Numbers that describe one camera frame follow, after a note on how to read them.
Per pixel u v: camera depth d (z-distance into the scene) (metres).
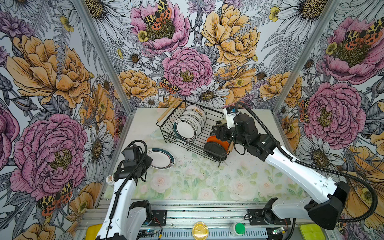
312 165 0.87
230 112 0.62
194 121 0.99
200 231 0.69
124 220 0.45
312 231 0.69
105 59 0.90
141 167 0.67
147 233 0.71
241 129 0.54
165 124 0.96
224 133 0.64
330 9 0.72
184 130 0.98
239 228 0.64
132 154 0.61
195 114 1.00
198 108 1.04
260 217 0.74
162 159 0.89
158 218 0.73
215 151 0.98
